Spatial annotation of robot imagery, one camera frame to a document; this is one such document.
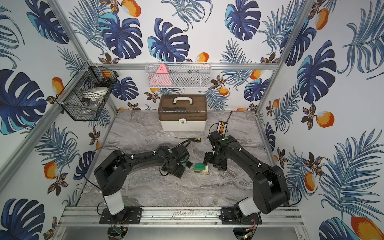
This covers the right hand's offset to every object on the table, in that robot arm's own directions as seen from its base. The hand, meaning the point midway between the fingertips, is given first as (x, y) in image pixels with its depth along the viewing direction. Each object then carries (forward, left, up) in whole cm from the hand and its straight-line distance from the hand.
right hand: (210, 165), depth 83 cm
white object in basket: (+28, +62, +29) cm, 73 cm away
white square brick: (0, +2, -6) cm, 6 cm away
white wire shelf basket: (+47, +19, +27) cm, 58 cm away
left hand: (-1, +20, -6) cm, 20 cm away
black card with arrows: (+33, -10, -7) cm, 35 cm away
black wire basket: (+27, +69, +26) cm, 79 cm away
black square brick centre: (+3, +12, -6) cm, 14 cm away
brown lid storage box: (+31, +17, +11) cm, 37 cm away
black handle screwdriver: (+24, +9, -9) cm, 27 cm away
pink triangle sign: (+42, +30, +28) cm, 59 cm away
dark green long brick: (+3, +6, -9) cm, 11 cm away
